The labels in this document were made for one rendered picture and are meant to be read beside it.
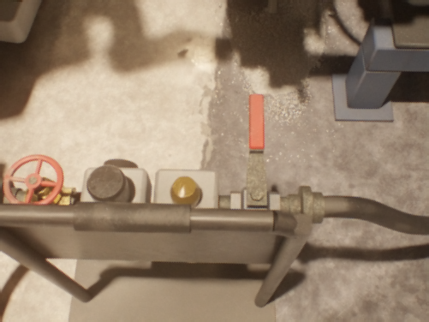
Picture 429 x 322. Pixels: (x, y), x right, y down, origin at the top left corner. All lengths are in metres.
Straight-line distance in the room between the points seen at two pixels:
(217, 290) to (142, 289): 0.15
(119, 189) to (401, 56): 0.69
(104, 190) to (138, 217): 0.10
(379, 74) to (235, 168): 0.38
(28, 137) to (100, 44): 0.31
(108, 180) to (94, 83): 0.71
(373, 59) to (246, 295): 0.55
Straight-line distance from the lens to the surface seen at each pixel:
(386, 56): 1.10
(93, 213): 0.53
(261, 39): 1.34
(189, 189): 0.61
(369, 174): 1.21
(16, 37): 1.34
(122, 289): 1.09
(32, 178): 0.64
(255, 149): 0.65
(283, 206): 0.66
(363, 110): 1.27
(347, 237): 1.14
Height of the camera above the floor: 1.06
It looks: 66 degrees down
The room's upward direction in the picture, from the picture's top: straight up
